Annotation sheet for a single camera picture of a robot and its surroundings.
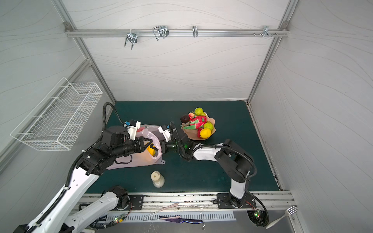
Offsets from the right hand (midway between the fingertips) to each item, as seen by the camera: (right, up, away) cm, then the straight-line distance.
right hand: (153, 142), depth 77 cm
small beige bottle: (+4, -18, -5) cm, 19 cm away
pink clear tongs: (-2, -36, -7) cm, 37 cm away
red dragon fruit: (+24, +9, +18) cm, 32 cm away
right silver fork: (+69, -33, -7) cm, 77 cm away
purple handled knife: (+15, -37, -9) cm, 41 cm away
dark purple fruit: (+16, +12, +19) cm, 28 cm away
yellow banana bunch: (-1, -4, -2) cm, 5 cm away
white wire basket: (-44, +11, -10) cm, 46 cm away
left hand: (+3, +3, -9) cm, 10 cm away
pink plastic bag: (-6, -9, -1) cm, 10 cm away
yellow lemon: (+30, +3, +13) cm, 33 cm away
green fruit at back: (+26, +17, +24) cm, 39 cm away
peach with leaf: (+21, +14, +22) cm, 34 cm away
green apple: (+32, +8, +18) cm, 38 cm away
